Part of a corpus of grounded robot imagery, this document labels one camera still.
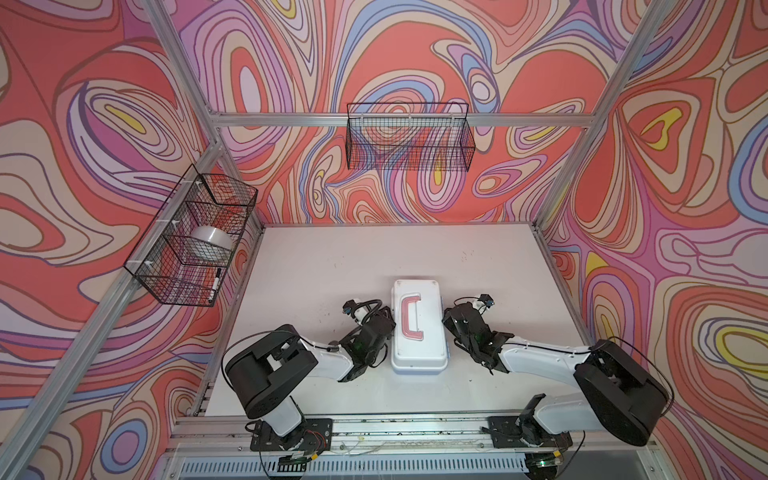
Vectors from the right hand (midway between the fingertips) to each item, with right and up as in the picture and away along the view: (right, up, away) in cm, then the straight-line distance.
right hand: (443, 318), depth 90 cm
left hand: (-13, +3, -2) cm, 14 cm away
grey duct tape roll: (-61, +25, -16) cm, 67 cm away
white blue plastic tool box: (-9, -4, -13) cm, 16 cm away
